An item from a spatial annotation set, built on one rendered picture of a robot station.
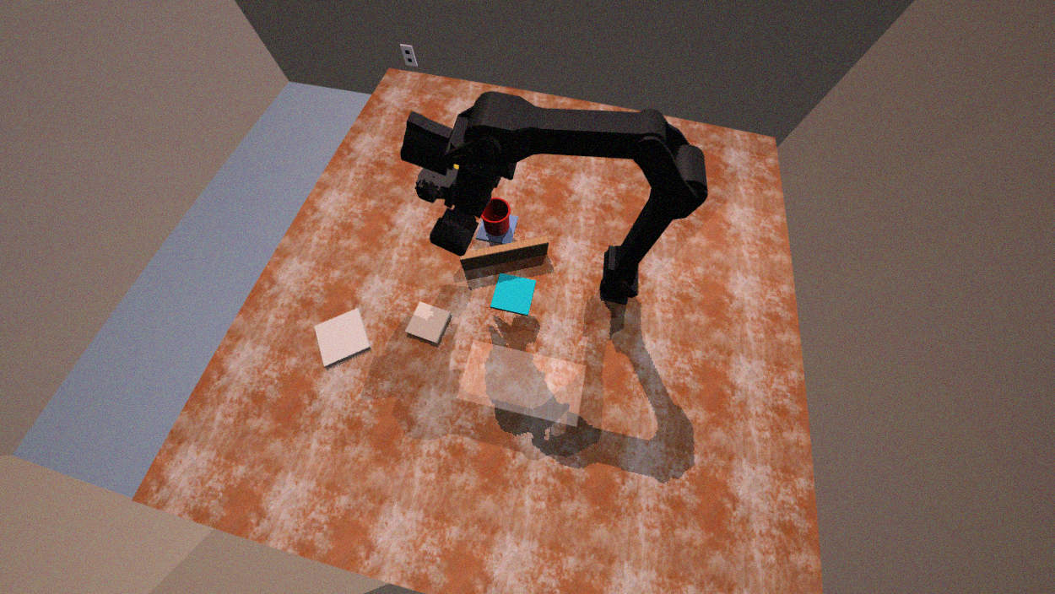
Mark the tan and brown long bar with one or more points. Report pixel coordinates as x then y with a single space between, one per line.
510 252

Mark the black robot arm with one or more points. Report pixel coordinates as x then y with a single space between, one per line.
489 138

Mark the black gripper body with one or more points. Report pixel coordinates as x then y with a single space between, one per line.
454 235

